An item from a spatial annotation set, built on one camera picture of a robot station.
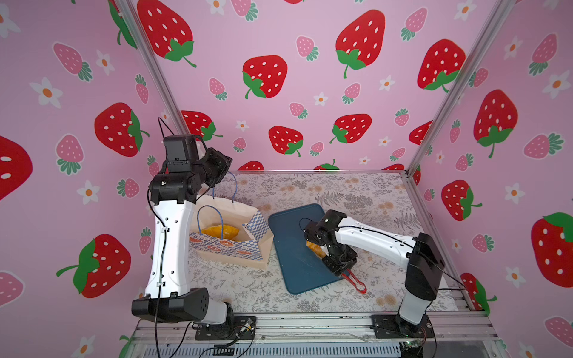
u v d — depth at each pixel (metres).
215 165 0.58
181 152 0.46
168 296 0.38
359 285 0.68
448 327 0.76
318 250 0.88
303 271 0.86
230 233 0.88
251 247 0.70
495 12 0.70
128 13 0.69
